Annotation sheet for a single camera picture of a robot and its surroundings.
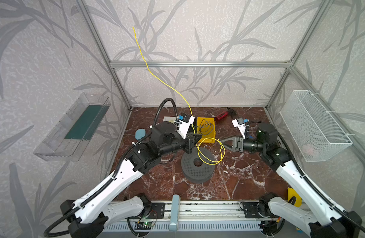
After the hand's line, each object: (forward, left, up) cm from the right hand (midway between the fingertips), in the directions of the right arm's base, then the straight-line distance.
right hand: (221, 139), depth 66 cm
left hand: (-1, +8, +6) cm, 10 cm away
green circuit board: (-29, +35, -30) cm, 54 cm away
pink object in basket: (0, -45, -10) cm, 46 cm away
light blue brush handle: (-25, +21, -25) cm, 41 cm away
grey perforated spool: (-3, +10, -24) cm, 26 cm away
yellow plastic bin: (+30, -1, -23) cm, 38 cm away
